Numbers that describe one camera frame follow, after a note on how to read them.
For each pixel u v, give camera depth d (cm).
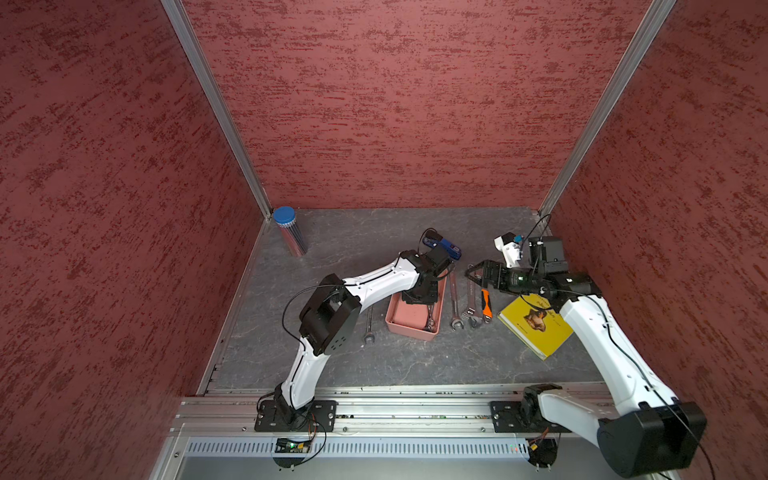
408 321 88
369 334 89
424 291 78
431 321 90
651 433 38
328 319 52
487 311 92
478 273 69
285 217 95
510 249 70
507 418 73
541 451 69
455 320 93
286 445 72
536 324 87
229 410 77
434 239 109
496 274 66
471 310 93
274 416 65
